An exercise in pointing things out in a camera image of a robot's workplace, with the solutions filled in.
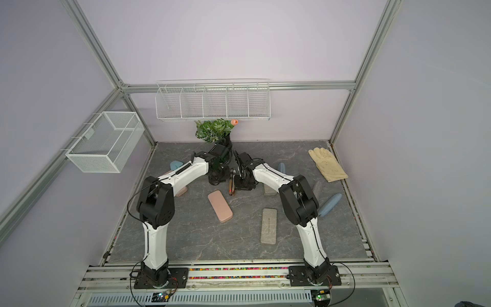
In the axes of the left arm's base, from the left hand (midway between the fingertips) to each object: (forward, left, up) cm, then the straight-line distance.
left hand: (226, 179), depth 94 cm
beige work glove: (+10, -57, -7) cm, 59 cm away
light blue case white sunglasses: (+7, -30, -3) cm, 31 cm away
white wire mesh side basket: (+11, +51, +19) cm, 55 cm away
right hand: (-2, -5, -4) cm, 7 cm away
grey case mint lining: (-5, -21, -6) cm, 22 cm away
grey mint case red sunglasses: (-23, -19, -5) cm, 30 cm away
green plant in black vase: (+17, +3, +17) cm, 24 cm away
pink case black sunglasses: (-11, +4, -6) cm, 13 cm away
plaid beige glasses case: (-1, -3, -1) cm, 3 cm away
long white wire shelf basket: (+35, +5, +22) cm, 42 cm away
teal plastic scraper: (+17, +30, -7) cm, 35 cm away
